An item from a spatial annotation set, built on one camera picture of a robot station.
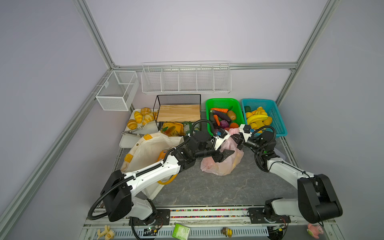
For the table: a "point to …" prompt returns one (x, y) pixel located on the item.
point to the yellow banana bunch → (258, 118)
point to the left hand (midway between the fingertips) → (229, 148)
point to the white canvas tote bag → (145, 151)
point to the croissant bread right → (149, 117)
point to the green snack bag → (190, 124)
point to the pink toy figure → (315, 230)
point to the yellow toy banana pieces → (109, 234)
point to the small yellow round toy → (229, 232)
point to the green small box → (181, 232)
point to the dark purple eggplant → (221, 115)
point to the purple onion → (224, 124)
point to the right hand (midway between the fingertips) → (229, 132)
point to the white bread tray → (126, 140)
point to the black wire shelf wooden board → (177, 108)
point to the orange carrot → (225, 110)
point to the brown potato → (231, 115)
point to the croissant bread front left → (132, 124)
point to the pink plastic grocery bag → (230, 163)
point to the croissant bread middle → (138, 117)
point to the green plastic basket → (224, 103)
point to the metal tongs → (131, 132)
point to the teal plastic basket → (271, 107)
